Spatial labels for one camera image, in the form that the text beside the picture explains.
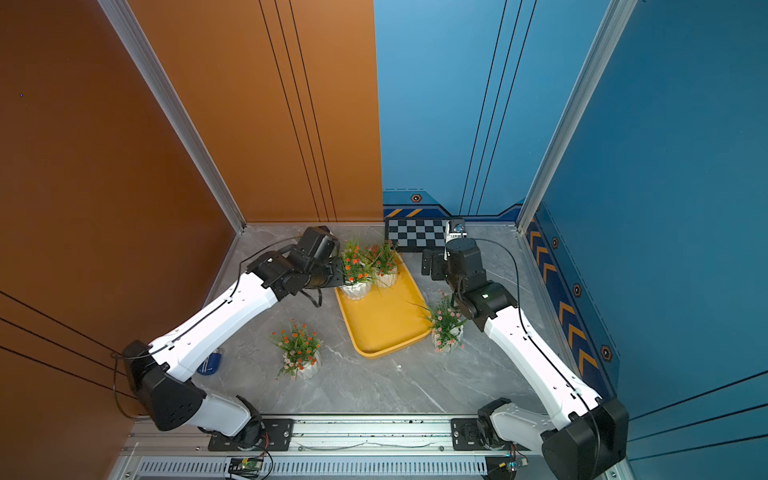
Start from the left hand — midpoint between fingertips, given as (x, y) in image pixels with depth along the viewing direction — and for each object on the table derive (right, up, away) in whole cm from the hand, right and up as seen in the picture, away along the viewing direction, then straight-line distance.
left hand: (346, 268), depth 78 cm
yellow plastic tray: (+11, -17, +15) cm, 25 cm away
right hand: (+26, +5, -1) cm, 26 cm away
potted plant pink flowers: (+28, -16, +5) cm, 32 cm away
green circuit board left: (-23, -48, -7) cm, 53 cm away
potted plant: (-9, -20, -8) cm, 24 cm away
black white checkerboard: (+21, +11, +35) cm, 42 cm away
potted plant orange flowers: (+3, -4, -3) cm, 6 cm away
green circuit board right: (+38, -47, -8) cm, 61 cm away
